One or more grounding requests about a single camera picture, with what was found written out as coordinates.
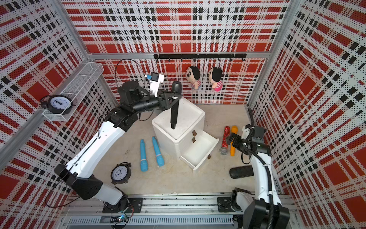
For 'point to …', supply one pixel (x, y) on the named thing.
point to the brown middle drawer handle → (193, 140)
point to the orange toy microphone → (234, 130)
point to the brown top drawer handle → (194, 133)
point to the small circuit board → (119, 219)
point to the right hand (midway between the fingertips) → (234, 141)
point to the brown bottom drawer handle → (209, 156)
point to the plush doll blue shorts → (193, 74)
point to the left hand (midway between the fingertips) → (181, 96)
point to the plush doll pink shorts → (215, 77)
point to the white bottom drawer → (196, 155)
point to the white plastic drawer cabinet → (188, 140)
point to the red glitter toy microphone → (224, 150)
